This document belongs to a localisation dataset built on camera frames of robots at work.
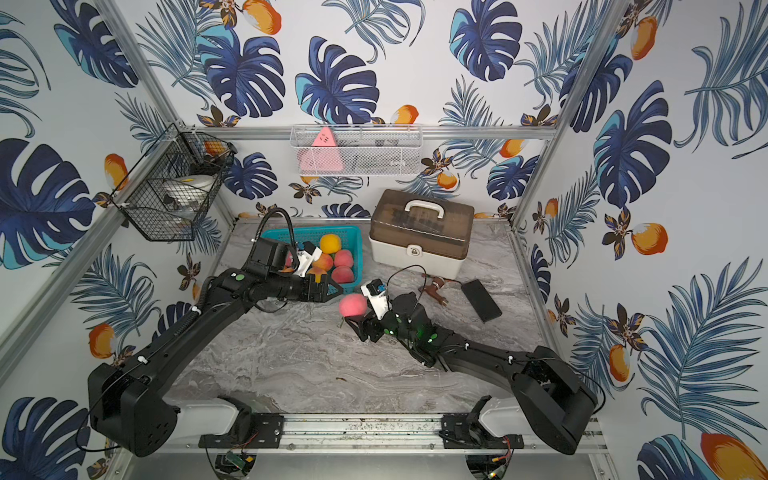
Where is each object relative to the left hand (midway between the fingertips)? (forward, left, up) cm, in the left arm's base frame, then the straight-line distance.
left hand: (330, 285), depth 76 cm
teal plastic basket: (+30, 0, -15) cm, 33 cm away
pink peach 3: (-2, +7, +13) cm, 15 cm away
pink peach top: (-3, -6, -3) cm, 8 cm away
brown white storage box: (+22, -23, -2) cm, 32 cm away
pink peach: (+22, +2, -17) cm, 28 cm away
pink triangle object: (+38, +7, +13) cm, 40 cm away
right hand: (-2, -7, -7) cm, 10 cm away
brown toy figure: (+15, -29, -21) cm, 39 cm away
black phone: (+11, -45, -21) cm, 51 cm away
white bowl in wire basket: (+19, +40, +12) cm, 46 cm away
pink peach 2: (+15, +1, -16) cm, 21 cm away
